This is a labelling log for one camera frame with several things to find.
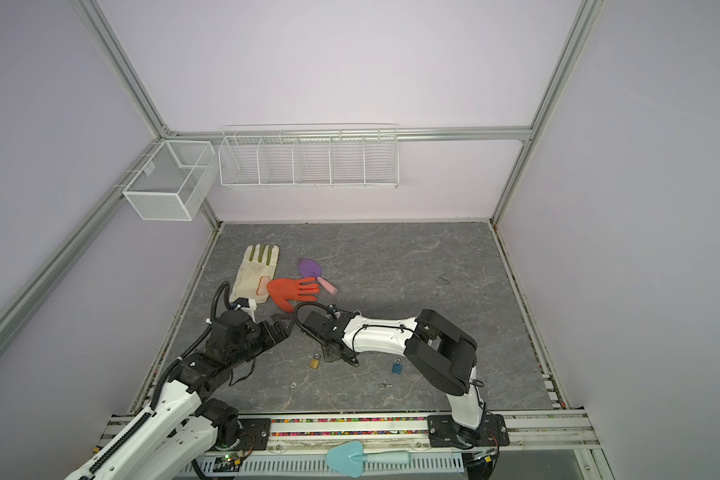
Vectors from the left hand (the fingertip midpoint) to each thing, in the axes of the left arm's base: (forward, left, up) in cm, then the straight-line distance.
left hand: (285, 329), depth 80 cm
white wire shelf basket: (+53, -6, +18) cm, 57 cm away
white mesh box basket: (+51, +42, +11) cm, 67 cm away
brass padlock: (-6, -6, -12) cm, 14 cm away
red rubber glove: (+19, +5, -11) cm, 23 cm away
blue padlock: (-8, -30, -12) cm, 33 cm away
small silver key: (-13, -26, -12) cm, 31 cm away
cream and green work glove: (+33, +17, -11) cm, 39 cm away
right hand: (-3, -13, -12) cm, 17 cm away
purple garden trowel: (+28, -3, -12) cm, 31 cm away
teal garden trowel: (-29, -16, -10) cm, 35 cm away
